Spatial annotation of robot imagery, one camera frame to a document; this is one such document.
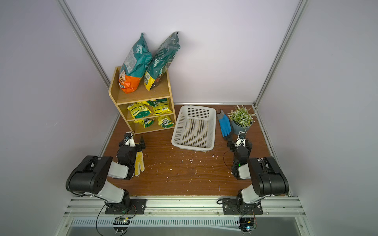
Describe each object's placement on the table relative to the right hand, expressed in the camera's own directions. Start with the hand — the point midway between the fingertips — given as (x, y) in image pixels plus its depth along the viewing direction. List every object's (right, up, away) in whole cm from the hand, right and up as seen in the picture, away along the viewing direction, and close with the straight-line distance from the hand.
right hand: (241, 135), depth 88 cm
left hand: (-66, 0, +2) cm, 66 cm away
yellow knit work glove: (-63, -17, -1) cm, 65 cm away
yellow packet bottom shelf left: (-63, +7, +12) cm, 65 cm away
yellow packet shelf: (-65, +16, +3) cm, 67 cm away
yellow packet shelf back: (-53, +22, +9) cm, 58 cm away
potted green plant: (+1, +11, +2) cm, 11 cm away
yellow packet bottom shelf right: (-50, +8, +15) cm, 53 cm away
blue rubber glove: (-7, +6, +14) cm, 17 cm away
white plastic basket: (-28, +3, +16) cm, 33 cm away
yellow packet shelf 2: (-50, +16, +3) cm, 53 cm away
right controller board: (-4, -40, -20) cm, 45 cm away
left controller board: (-66, -43, -16) cm, 81 cm away
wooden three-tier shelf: (-48, +28, -3) cm, 55 cm away
